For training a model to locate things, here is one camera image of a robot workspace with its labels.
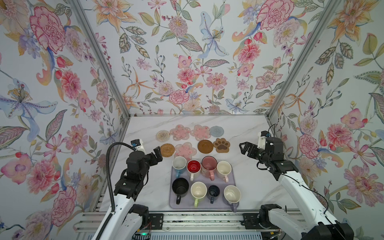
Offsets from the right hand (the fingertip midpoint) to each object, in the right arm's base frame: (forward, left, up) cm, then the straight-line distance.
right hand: (246, 145), depth 82 cm
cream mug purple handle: (-21, +7, -17) cm, 28 cm away
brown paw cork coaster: (+12, +10, -18) cm, 24 cm away
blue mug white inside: (-7, +37, -10) cm, 39 cm away
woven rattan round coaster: (+6, +47, -17) cm, 50 cm away
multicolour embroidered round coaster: (+18, +51, -16) cm, 57 cm away
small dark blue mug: (-20, +17, -16) cm, 31 cm away
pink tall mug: (-6, +20, -13) cm, 24 cm away
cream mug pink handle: (-7, +11, -14) cm, 19 cm away
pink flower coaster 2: (+23, +25, -18) cm, 38 cm away
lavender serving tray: (-25, +31, -17) cm, 43 cm away
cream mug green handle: (-20, +25, -15) cm, 35 cm away
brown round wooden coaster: (+11, +21, -18) cm, 30 cm away
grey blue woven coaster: (+24, +13, -17) cm, 32 cm away
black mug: (-18, +35, -16) cm, 43 cm away
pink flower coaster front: (+7, +34, -18) cm, 39 cm away
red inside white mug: (-7, +29, -16) cm, 33 cm away
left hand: (-6, +48, +4) cm, 48 cm away
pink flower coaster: (+22, +40, -17) cm, 48 cm away
